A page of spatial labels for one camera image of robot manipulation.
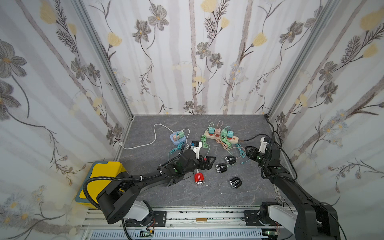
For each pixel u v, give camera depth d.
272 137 1.08
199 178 0.84
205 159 0.74
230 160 0.93
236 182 0.84
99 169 0.76
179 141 1.00
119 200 0.42
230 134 1.01
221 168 0.90
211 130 1.04
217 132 1.01
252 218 0.73
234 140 1.03
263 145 0.78
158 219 0.74
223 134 0.99
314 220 0.40
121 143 1.07
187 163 0.63
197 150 0.74
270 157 0.65
